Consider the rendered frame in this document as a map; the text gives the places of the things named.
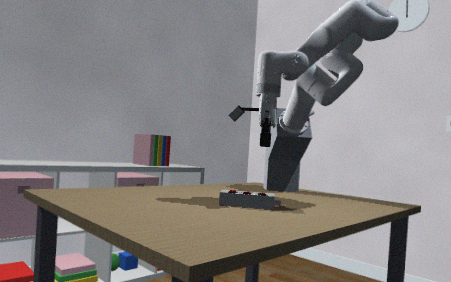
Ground white power strip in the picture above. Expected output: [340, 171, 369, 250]
[219, 190, 281, 210]

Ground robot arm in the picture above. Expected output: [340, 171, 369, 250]
[256, 0, 399, 134]

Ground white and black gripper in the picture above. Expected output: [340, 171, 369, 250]
[256, 92, 280, 147]

